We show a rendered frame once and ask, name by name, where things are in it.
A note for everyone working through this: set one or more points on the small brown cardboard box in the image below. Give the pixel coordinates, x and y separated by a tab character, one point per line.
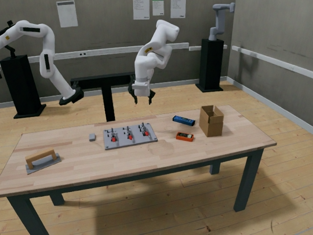
211	122

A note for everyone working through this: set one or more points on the blue spirit level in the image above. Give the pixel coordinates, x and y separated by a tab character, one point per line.
184	120

